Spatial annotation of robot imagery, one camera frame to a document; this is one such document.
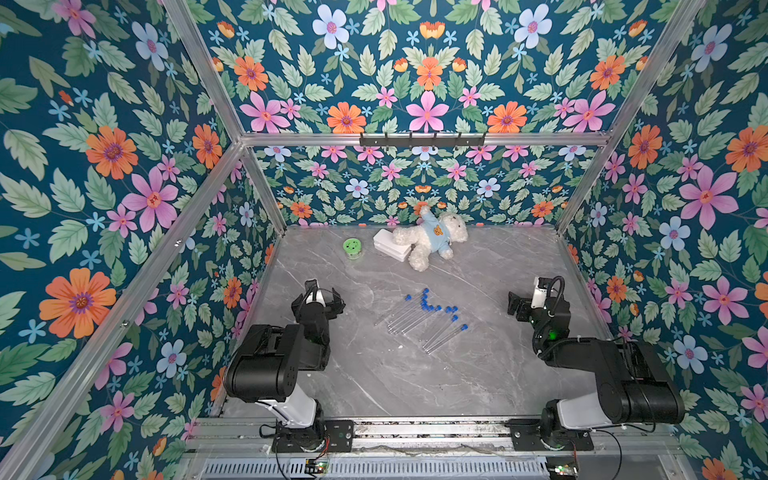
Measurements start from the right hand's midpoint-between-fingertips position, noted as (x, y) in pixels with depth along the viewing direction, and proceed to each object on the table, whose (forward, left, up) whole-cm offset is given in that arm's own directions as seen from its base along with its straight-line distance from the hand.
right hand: (533, 292), depth 92 cm
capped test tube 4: (-7, +37, -6) cm, 38 cm away
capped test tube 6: (-6, +41, -6) cm, 42 cm away
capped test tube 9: (+1, +40, -6) cm, 40 cm away
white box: (+23, +49, -2) cm, 54 cm away
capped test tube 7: (+1, +34, -6) cm, 35 cm away
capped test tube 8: (+4, +34, -7) cm, 35 cm away
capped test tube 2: (-3, +24, -6) cm, 25 cm away
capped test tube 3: (-5, +32, -7) cm, 33 cm away
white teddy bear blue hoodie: (+24, +30, +2) cm, 39 cm away
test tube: (-15, +31, -7) cm, 35 cm away
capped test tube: (-6, +24, -8) cm, 26 cm away
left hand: (-2, +67, +2) cm, 68 cm away
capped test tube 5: (-6, +39, -7) cm, 40 cm away
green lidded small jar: (+19, +61, -1) cm, 64 cm away
